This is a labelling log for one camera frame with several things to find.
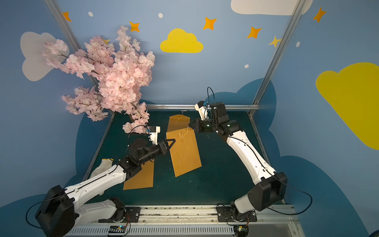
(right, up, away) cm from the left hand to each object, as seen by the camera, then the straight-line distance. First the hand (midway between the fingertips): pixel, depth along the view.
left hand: (176, 138), depth 74 cm
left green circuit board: (-29, -45, -1) cm, 54 cm away
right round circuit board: (+33, -47, -1) cm, 57 cm away
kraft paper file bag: (-3, +10, +41) cm, 42 cm away
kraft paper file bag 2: (+4, -8, +4) cm, 10 cm away
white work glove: (-46, -17, +17) cm, 52 cm away
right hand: (+8, +8, +1) cm, 11 cm away
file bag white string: (+3, +1, +3) cm, 4 cm away
